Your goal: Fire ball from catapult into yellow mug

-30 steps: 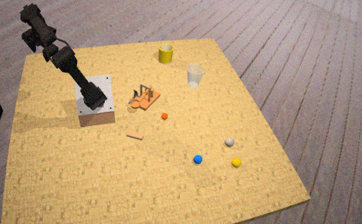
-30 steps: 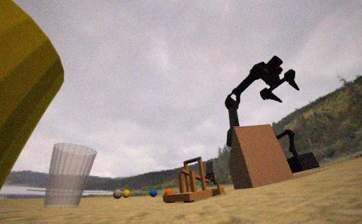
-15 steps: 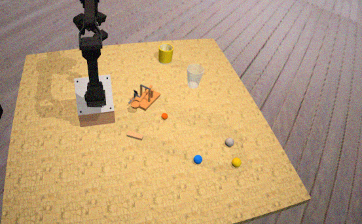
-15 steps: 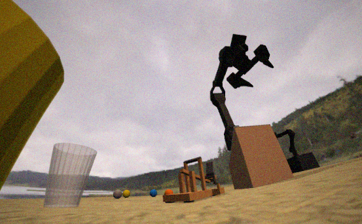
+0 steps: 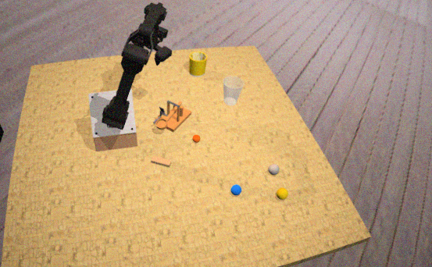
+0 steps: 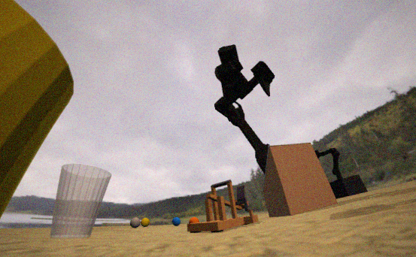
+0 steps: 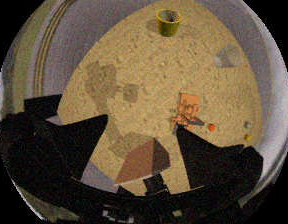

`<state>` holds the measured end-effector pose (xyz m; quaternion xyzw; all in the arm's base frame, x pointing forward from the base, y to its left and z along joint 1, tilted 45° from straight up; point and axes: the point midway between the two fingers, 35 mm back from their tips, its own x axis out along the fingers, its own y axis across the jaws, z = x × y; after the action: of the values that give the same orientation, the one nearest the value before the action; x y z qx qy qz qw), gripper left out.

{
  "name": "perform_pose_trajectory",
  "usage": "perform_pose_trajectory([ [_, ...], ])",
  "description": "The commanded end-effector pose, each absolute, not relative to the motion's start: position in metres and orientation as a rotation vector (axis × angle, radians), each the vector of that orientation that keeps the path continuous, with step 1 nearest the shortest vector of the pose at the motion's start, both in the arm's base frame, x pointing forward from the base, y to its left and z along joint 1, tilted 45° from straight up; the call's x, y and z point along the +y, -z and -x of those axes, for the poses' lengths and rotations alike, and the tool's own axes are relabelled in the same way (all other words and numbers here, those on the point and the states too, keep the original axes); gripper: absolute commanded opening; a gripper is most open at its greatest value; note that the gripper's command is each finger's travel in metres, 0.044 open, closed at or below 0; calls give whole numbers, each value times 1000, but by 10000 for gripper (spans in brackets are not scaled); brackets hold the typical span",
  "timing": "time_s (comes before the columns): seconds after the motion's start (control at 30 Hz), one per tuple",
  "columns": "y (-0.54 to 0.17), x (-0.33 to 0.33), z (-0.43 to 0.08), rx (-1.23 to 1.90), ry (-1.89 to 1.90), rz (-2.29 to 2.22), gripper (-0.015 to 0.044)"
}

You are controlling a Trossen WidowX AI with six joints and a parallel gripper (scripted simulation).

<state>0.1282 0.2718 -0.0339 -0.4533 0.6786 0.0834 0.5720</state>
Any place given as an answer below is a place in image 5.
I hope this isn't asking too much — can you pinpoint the orange ball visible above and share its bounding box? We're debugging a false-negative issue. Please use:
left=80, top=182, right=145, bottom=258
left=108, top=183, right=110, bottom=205
left=192, top=135, right=200, bottom=143

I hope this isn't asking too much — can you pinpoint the clear plastic cup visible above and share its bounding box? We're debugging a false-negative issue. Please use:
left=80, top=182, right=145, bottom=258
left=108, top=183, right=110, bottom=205
left=223, top=76, right=245, bottom=106

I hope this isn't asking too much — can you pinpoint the orange wooden catapult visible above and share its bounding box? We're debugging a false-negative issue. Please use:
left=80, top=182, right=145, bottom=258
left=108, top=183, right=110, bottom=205
left=153, top=100, right=191, bottom=132

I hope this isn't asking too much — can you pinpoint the blue ball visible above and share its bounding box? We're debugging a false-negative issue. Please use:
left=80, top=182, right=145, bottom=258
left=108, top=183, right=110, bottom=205
left=231, top=184, right=242, bottom=195

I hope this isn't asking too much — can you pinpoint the peach flat bar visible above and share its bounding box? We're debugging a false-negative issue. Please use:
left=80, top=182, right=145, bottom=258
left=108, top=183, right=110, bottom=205
left=151, top=156, right=171, bottom=168

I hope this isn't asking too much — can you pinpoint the yellow ball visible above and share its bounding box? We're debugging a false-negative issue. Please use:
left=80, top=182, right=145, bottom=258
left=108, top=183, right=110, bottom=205
left=277, top=187, right=288, bottom=200

